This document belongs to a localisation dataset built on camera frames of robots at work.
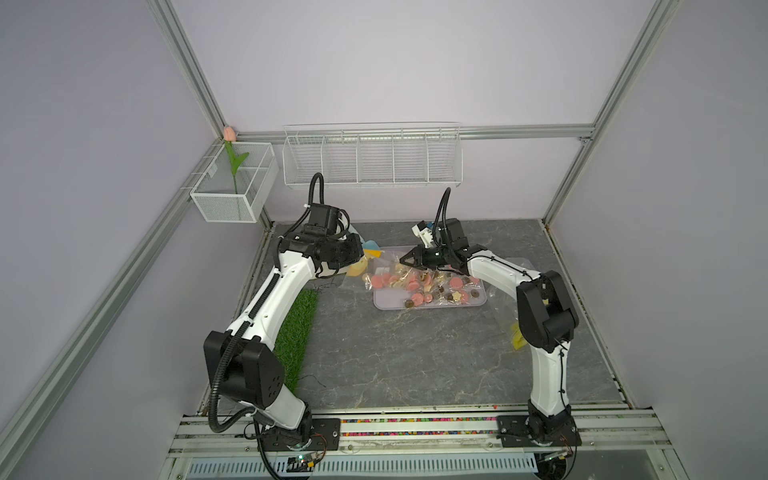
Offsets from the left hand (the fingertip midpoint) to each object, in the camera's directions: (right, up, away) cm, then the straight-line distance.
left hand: (365, 253), depth 80 cm
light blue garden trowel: (-2, +3, +33) cm, 33 cm away
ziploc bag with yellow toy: (+4, -6, +14) cm, 15 cm away
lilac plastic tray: (+7, -15, +16) cm, 23 cm away
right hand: (+9, -2, +11) cm, 14 cm away
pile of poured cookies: (+19, -11, +19) cm, 29 cm away
